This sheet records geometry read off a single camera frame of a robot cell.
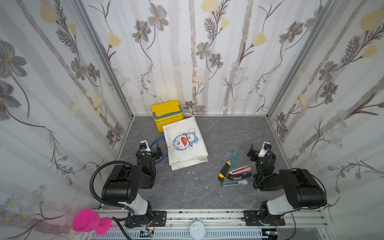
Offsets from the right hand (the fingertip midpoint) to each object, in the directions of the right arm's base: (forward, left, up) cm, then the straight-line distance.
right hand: (262, 145), depth 88 cm
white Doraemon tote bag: (+3, +47, -8) cm, 47 cm away
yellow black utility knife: (-15, +23, -12) cm, 30 cm away
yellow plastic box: (+24, +61, -1) cm, 66 cm away
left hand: (0, +68, -3) cm, 68 cm away
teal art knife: (0, +13, -13) cm, 19 cm away
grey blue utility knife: (-19, +20, -12) cm, 30 cm away
